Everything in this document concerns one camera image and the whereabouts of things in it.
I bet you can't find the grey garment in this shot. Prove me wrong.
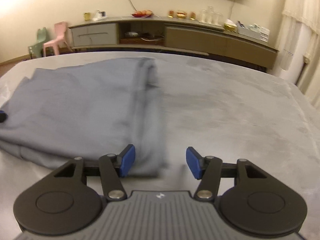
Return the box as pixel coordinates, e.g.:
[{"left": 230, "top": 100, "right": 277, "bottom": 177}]
[{"left": 1, "top": 57, "right": 166, "bottom": 177}]

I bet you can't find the green plastic chair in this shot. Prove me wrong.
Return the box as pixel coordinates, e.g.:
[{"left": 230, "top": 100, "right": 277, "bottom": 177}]
[{"left": 28, "top": 27, "right": 49, "bottom": 59}]

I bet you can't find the pink plastic chair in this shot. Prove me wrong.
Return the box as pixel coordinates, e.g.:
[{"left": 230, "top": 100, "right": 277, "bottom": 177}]
[{"left": 43, "top": 21, "right": 70, "bottom": 57}]

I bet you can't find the white standing air conditioner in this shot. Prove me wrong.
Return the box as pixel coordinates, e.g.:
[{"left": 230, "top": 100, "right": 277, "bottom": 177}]
[{"left": 273, "top": 22, "right": 311, "bottom": 84}]

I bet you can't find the white box on sideboard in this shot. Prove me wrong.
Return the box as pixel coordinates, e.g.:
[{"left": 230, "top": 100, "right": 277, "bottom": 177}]
[{"left": 236, "top": 21, "right": 270, "bottom": 42}]

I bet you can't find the red fruit plate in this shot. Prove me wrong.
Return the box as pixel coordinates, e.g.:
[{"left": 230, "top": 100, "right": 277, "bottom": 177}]
[{"left": 131, "top": 10, "right": 153, "bottom": 18}]

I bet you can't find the long low sideboard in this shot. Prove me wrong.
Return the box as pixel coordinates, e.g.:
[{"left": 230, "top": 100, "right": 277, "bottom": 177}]
[{"left": 70, "top": 16, "right": 278, "bottom": 69}]

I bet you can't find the cream curtain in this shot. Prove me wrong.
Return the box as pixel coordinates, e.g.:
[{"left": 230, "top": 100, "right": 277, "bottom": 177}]
[{"left": 271, "top": 0, "right": 319, "bottom": 109}]

